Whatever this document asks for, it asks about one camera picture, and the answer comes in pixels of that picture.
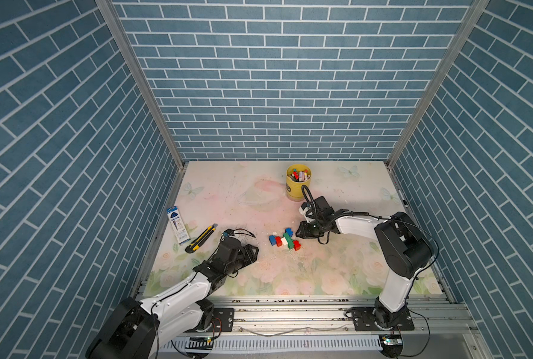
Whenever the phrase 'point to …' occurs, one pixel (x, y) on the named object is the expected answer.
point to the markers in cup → (300, 176)
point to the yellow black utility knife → (195, 244)
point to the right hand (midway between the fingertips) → (299, 234)
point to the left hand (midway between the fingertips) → (260, 253)
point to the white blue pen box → (177, 224)
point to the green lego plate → (289, 240)
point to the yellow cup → (294, 188)
